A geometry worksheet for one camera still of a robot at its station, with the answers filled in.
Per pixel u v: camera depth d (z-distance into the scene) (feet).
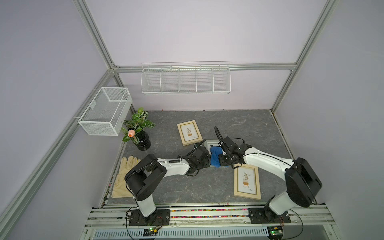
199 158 2.36
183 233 5.16
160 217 2.41
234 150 2.14
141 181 1.53
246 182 2.78
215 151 2.99
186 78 3.25
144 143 3.10
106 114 2.65
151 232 2.33
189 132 3.48
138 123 2.71
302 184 1.45
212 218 2.47
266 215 2.18
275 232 2.37
